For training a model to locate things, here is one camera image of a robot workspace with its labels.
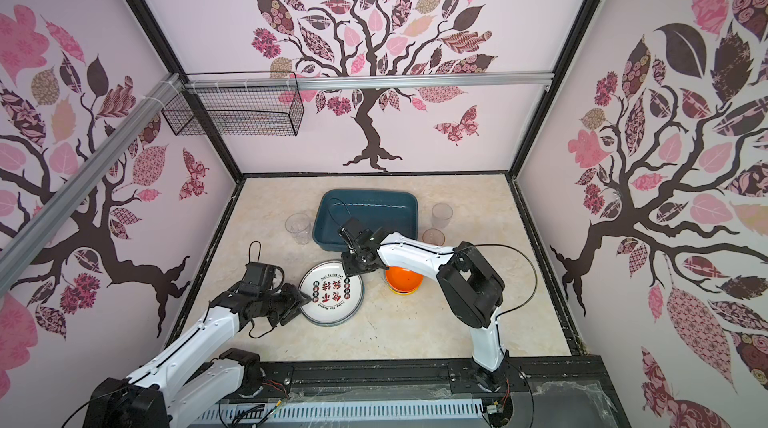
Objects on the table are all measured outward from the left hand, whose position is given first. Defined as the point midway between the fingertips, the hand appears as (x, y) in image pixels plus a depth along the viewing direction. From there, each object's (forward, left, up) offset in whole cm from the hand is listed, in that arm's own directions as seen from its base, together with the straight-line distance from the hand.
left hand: (308, 307), depth 83 cm
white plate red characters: (+2, -8, -1) cm, 8 cm away
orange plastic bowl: (+7, -27, +3) cm, 28 cm away
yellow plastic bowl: (+4, -28, 0) cm, 28 cm away
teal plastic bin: (+38, -25, -3) cm, 46 cm away
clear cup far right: (+31, -41, +3) cm, 52 cm away
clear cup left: (+29, +9, -1) cm, 30 cm away
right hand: (+12, -11, +3) cm, 16 cm away
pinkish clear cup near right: (+25, -38, -1) cm, 45 cm away
